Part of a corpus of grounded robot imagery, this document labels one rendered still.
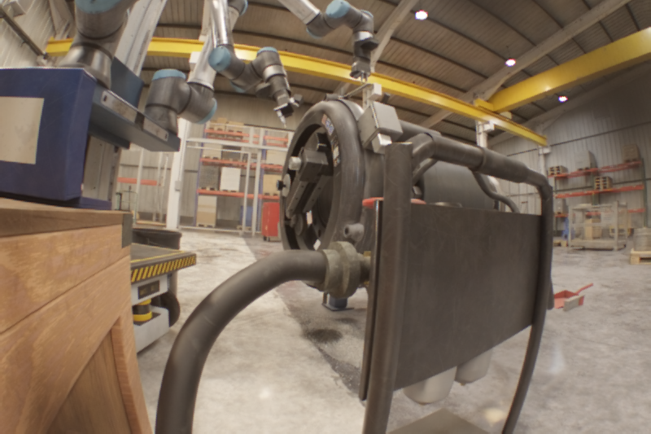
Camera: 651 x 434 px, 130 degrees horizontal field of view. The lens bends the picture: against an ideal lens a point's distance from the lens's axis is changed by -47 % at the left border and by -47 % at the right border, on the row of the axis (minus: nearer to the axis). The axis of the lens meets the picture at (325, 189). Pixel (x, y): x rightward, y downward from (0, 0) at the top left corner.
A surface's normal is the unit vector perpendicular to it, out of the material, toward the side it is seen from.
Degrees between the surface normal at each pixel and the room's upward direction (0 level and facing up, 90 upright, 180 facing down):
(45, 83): 101
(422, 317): 90
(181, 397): 64
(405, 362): 90
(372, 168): 84
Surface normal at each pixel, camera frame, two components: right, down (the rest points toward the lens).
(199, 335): 0.52, -0.43
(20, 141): 0.41, 0.10
